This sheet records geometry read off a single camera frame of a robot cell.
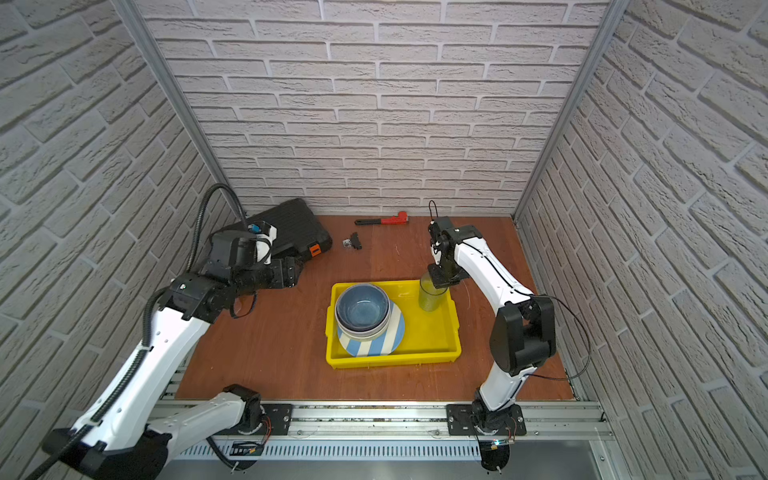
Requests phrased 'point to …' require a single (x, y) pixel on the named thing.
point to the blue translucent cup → (431, 298)
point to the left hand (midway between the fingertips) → (289, 261)
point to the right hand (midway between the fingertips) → (448, 280)
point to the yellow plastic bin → (428, 336)
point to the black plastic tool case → (301, 233)
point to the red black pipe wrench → (399, 219)
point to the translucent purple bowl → (364, 335)
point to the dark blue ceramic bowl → (362, 307)
